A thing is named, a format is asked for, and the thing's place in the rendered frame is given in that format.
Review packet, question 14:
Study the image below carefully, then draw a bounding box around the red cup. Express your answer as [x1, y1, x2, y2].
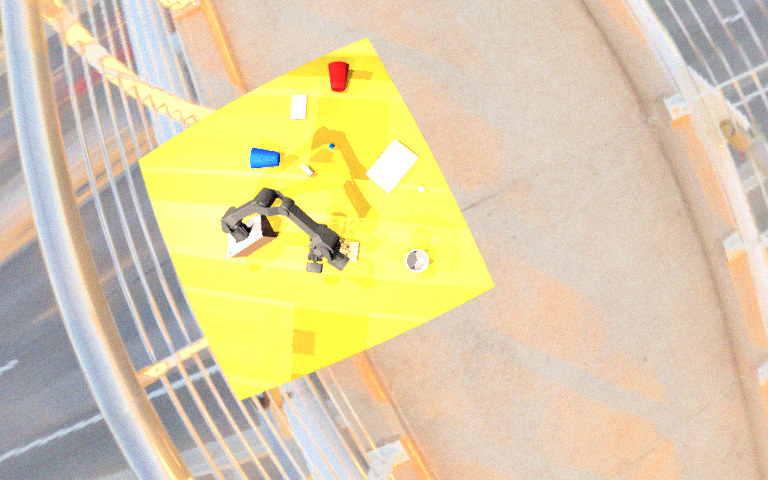
[328, 61, 350, 92]

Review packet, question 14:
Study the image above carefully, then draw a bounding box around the white cup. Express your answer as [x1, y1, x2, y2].
[405, 249, 429, 272]

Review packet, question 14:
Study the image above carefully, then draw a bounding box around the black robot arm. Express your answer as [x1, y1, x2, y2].
[220, 187, 350, 272]

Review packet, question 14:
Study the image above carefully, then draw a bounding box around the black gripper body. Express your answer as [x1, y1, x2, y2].
[306, 222, 328, 273]

